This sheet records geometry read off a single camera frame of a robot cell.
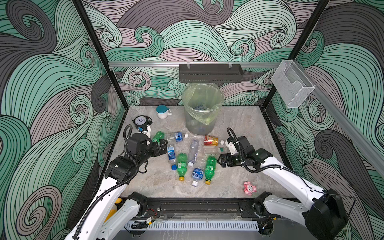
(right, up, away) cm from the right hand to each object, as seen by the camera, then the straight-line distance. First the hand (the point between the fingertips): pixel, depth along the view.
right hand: (224, 160), depth 81 cm
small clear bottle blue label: (-15, -7, -1) cm, 17 cm away
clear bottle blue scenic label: (-30, +1, +7) cm, 31 cm away
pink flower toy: (+12, -13, -4) cm, 18 cm away
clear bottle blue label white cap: (-27, +12, +14) cm, 33 cm away
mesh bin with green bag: (-10, +35, +24) cm, 43 cm away
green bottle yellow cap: (-8, -5, +1) cm, 9 cm away
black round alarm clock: (-54, +22, +27) cm, 64 cm away
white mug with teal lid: (-40, +29, +29) cm, 57 cm away
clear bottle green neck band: (-3, +3, +14) cm, 14 cm away
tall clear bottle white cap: (-17, +2, +13) cm, 21 cm away
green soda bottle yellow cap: (-24, -4, +3) cm, 24 cm away
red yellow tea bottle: (-6, +9, +14) cm, 18 cm away
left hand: (-34, +12, -10) cm, 37 cm away
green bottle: (-40, +12, +18) cm, 45 cm away
